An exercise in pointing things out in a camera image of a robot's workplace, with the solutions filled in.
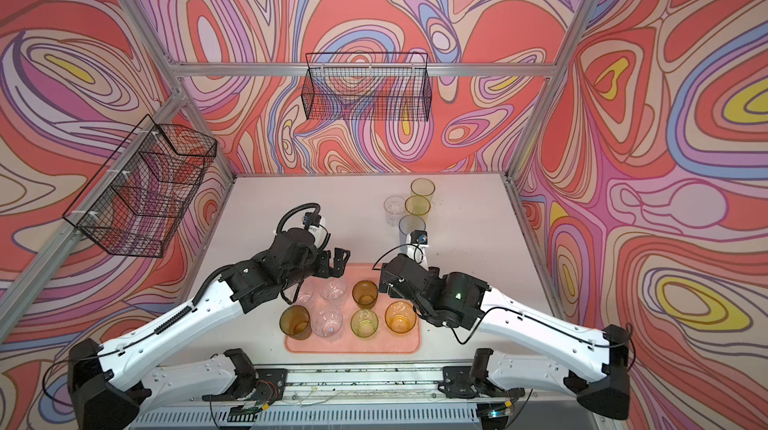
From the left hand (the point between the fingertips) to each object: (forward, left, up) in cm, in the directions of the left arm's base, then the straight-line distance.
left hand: (340, 249), depth 75 cm
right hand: (-8, -15, -1) cm, 17 cm away
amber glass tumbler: (-10, -16, -20) cm, 27 cm away
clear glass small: (+24, -14, -13) cm, 31 cm away
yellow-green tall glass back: (+28, -24, -7) cm, 38 cm away
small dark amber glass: (-5, -5, -18) cm, 19 cm away
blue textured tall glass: (+15, -19, -10) cm, 27 cm away
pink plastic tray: (-17, -11, -21) cm, 29 cm away
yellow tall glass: (+22, -22, -10) cm, 33 cm away
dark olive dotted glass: (-12, +14, -18) cm, 26 cm away
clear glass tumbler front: (-12, +5, -19) cm, 23 cm away
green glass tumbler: (-13, -5, -19) cm, 24 cm away
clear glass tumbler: (-2, +4, -20) cm, 21 cm away
